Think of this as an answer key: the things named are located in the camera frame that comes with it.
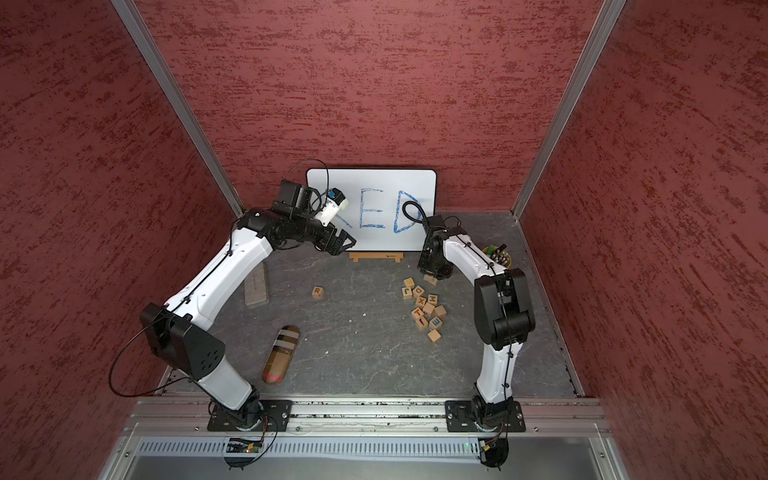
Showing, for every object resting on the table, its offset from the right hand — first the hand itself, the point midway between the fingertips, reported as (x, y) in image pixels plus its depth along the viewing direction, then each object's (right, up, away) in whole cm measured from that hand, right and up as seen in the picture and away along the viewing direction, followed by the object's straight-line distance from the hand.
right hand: (426, 274), depth 94 cm
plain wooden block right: (+4, -11, -3) cm, 12 cm away
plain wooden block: (0, -10, -2) cm, 11 cm away
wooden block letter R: (-35, -6, +1) cm, 36 cm away
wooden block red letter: (-3, -12, -4) cm, 13 cm away
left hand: (-25, +12, -15) cm, 32 cm away
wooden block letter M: (+2, -8, -1) cm, 8 cm away
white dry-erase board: (-16, +18, +2) cm, 24 cm away
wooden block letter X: (-2, -8, -2) cm, 9 cm away
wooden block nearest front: (+2, -17, -8) cm, 19 cm away
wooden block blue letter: (+2, -14, -5) cm, 15 cm away
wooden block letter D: (-3, -6, +1) cm, 6 cm away
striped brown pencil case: (-43, -22, -13) cm, 50 cm away
